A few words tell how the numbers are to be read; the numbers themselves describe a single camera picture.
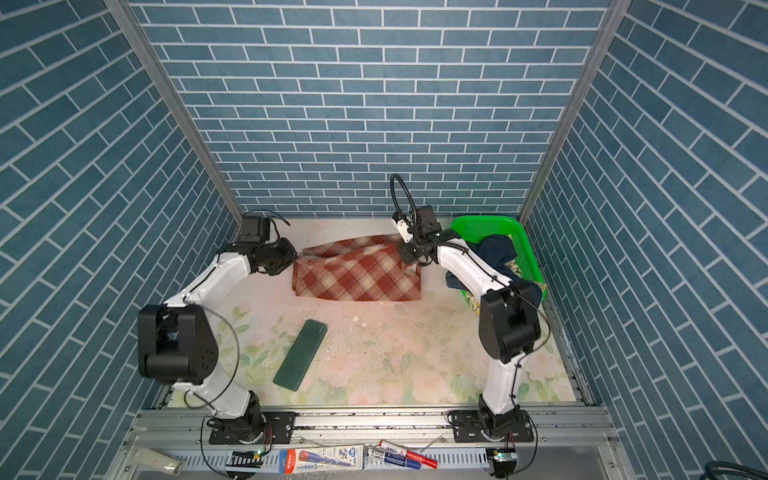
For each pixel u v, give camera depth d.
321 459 0.69
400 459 0.69
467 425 0.74
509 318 0.50
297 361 0.82
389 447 0.71
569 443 0.73
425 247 0.67
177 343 0.45
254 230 0.71
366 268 0.95
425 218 0.71
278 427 0.73
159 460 0.67
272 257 0.77
